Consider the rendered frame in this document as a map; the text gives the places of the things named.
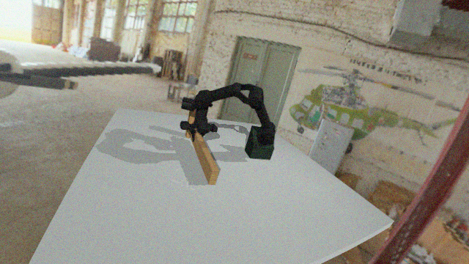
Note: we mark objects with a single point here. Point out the wooden board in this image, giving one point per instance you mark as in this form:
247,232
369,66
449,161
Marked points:
206,160

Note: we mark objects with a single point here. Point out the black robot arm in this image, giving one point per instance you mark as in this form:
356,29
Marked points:
255,100

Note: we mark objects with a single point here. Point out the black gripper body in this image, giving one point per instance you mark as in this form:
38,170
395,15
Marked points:
185,125

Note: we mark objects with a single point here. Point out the wooden post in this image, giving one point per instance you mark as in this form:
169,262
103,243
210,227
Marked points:
191,118

